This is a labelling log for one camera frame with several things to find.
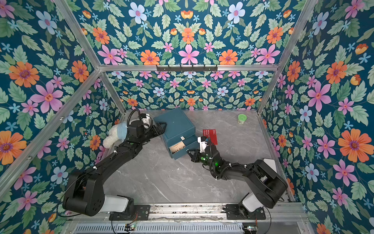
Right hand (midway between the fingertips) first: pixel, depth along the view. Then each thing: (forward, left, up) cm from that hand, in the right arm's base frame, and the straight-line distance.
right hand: (189, 148), depth 83 cm
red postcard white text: (+21, -14, -13) cm, 28 cm away
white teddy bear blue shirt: (+14, +51, -5) cm, 53 cm away
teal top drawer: (+1, +7, +8) cm, 11 cm away
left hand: (+11, +16, +8) cm, 21 cm away
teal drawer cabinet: (+3, +5, +9) cm, 11 cm away
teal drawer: (+1, -1, +3) cm, 3 cm away
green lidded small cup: (+32, -37, -9) cm, 50 cm away
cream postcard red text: (+3, +8, -4) cm, 9 cm away
